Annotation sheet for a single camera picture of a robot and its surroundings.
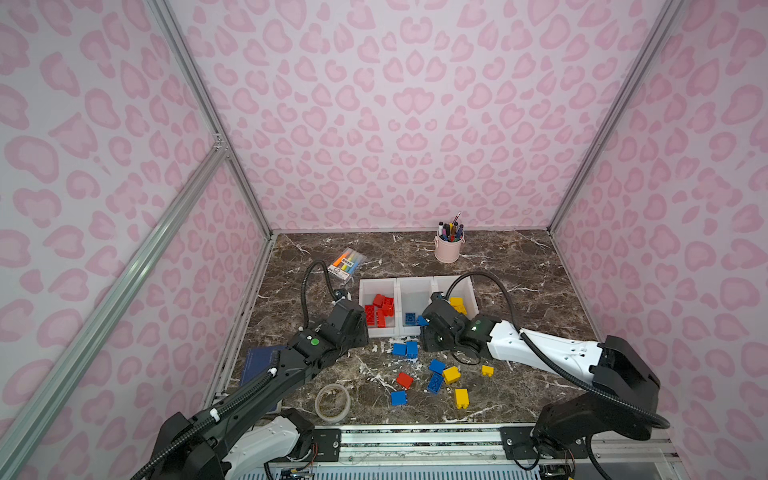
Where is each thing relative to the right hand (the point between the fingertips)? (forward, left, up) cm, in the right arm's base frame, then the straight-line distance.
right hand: (429, 335), depth 83 cm
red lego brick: (+15, +15, -6) cm, 22 cm away
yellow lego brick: (+16, -10, -7) cm, 20 cm away
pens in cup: (+37, -9, +3) cm, 38 cm away
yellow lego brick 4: (-14, -8, -6) cm, 18 cm away
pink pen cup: (+34, -8, -4) cm, 35 cm away
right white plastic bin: (+20, -13, -6) cm, 25 cm away
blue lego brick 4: (-10, -2, -9) cm, 13 cm away
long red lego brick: (+10, +18, -6) cm, 21 cm away
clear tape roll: (-16, +26, -8) cm, 32 cm away
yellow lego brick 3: (-9, -6, -6) cm, 12 cm away
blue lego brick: (-1, +8, -7) cm, 11 cm away
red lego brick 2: (+12, +12, -5) cm, 18 cm away
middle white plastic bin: (+19, +4, -10) cm, 22 cm away
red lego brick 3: (-10, +7, -9) cm, 14 cm away
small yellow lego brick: (-7, -16, -8) cm, 19 cm away
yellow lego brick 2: (+13, -10, -6) cm, 18 cm away
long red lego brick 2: (+9, +14, -7) cm, 18 cm away
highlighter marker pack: (+30, +28, -8) cm, 42 cm away
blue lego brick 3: (-5, -3, -10) cm, 11 cm away
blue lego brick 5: (-14, +8, -8) cm, 18 cm away
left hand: (+1, +19, +4) cm, 19 cm away
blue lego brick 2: (-1, +5, -7) cm, 9 cm away
